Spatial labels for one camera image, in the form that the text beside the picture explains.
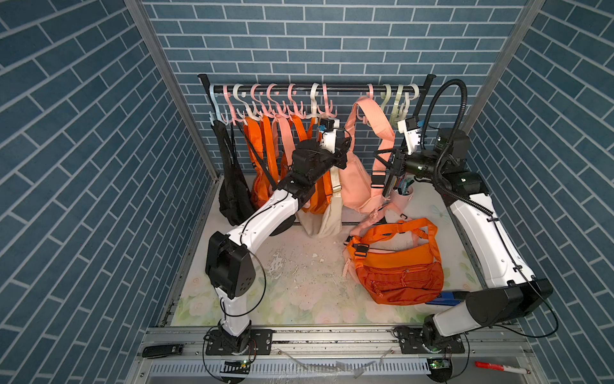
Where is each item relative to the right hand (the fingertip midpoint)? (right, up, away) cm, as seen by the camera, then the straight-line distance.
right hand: (379, 155), depth 67 cm
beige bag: (-14, -21, +20) cm, 32 cm away
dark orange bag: (+11, -41, +12) cm, 45 cm away
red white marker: (+33, -62, +2) cm, 70 cm away
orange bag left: (-36, +1, +11) cm, 37 cm away
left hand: (-5, +5, +4) cm, 8 cm away
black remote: (-63, -57, +2) cm, 85 cm away
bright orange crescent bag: (-2, -32, +15) cm, 36 cm away
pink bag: (-2, -6, +17) cm, 18 cm away
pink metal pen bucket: (+18, -14, +35) cm, 42 cm away
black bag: (-46, -13, +15) cm, 50 cm away
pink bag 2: (+16, -31, +31) cm, 46 cm away
